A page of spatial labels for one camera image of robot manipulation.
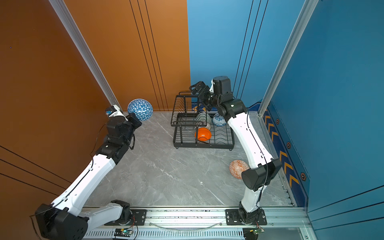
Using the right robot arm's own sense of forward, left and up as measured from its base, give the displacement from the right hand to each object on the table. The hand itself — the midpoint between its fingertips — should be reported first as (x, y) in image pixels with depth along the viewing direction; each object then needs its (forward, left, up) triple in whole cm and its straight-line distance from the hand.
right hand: (189, 91), depth 70 cm
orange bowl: (+3, -7, -37) cm, 38 cm away
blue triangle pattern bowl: (-2, +25, -9) cm, 26 cm away
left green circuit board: (-50, +32, -44) cm, 74 cm away
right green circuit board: (-50, -31, -43) cm, 73 cm away
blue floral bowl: (+18, -19, -41) cm, 48 cm away
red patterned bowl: (-19, -26, -42) cm, 53 cm away
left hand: (-4, +27, -8) cm, 29 cm away
